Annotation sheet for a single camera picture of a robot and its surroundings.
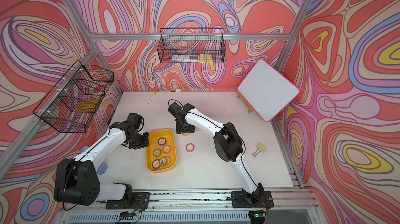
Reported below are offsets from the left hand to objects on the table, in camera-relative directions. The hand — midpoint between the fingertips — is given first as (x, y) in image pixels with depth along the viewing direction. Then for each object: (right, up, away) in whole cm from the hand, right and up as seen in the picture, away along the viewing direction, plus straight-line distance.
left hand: (149, 144), depth 86 cm
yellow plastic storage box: (+1, +4, +6) cm, 7 cm away
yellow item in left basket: (-25, +21, -14) cm, 36 cm away
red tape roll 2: (+22, -3, +5) cm, 23 cm away
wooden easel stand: (+63, +19, +19) cm, 68 cm away
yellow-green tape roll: (+2, -5, +3) cm, 6 cm away
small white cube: (+12, +34, +34) cm, 49 cm away
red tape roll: (+9, -4, +3) cm, 10 cm away
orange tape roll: (+20, +4, +5) cm, 21 cm away
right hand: (+20, +4, +5) cm, 21 cm away
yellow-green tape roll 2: (+8, -9, -1) cm, 12 cm away
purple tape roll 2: (+4, -11, -2) cm, 11 cm away
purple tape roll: (+5, 0, +8) cm, 9 cm away
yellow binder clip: (+63, -3, +3) cm, 64 cm away
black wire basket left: (-34, +21, -13) cm, 42 cm away
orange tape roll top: (+11, -9, 0) cm, 14 cm away
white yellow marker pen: (-7, +30, +33) cm, 45 cm away
